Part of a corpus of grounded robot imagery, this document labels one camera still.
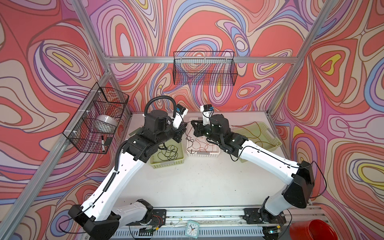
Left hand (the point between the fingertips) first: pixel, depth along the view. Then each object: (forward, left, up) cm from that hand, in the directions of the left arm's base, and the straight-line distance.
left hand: (186, 122), depth 65 cm
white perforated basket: (+9, -8, -36) cm, 38 cm away
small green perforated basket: (-4, +19, -33) cm, 38 cm away
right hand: (+5, -3, -8) cm, 9 cm away
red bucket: (-36, -59, -35) cm, 78 cm away
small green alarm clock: (-37, -2, -35) cm, 51 cm away
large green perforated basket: (+18, -47, -32) cm, 60 cm away
